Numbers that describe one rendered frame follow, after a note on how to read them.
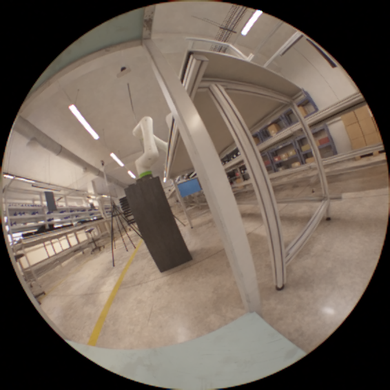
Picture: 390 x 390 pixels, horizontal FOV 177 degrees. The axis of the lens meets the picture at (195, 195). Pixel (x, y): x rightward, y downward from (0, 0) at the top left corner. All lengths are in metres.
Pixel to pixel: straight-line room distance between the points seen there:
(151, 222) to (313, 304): 1.15
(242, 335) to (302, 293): 0.45
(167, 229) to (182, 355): 0.94
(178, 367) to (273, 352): 0.15
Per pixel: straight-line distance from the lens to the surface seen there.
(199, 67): 0.48
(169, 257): 1.14
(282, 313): 0.62
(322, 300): 0.66
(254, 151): 0.43
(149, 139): 1.16
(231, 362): 0.26
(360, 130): 3.50
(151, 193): 1.06
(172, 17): 3.39
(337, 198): 1.14
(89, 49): 0.53
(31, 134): 4.02
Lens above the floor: 0.56
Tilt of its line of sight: 1 degrees down
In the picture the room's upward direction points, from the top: 21 degrees counter-clockwise
